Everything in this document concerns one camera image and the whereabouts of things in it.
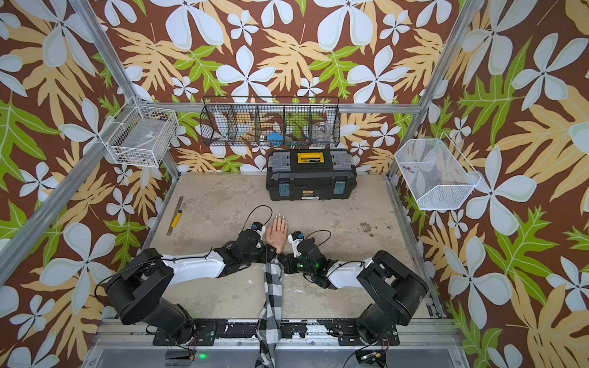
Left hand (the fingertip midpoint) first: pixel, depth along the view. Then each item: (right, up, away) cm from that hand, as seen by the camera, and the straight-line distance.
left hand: (274, 248), depth 90 cm
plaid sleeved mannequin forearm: (0, -20, -19) cm, 28 cm away
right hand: (+2, -4, -3) cm, 6 cm away
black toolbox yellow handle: (+17, +30, +6) cm, 35 cm away
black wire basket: (+6, +51, +8) cm, 52 cm away
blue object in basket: (0, +45, +3) cm, 46 cm away
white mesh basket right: (+61, +29, -6) cm, 68 cm away
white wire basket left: (-51, +44, -4) cm, 68 cm away
